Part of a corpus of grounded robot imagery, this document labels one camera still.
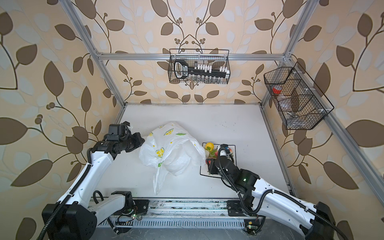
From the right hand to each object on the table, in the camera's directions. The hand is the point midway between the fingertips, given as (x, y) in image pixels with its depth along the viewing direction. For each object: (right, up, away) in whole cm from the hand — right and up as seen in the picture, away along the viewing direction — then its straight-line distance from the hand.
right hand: (208, 163), depth 77 cm
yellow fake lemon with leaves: (+2, +6, +13) cm, 15 cm away
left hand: (-34, +13, +3) cm, 37 cm away
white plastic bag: (-20, +8, -2) cm, 22 cm away
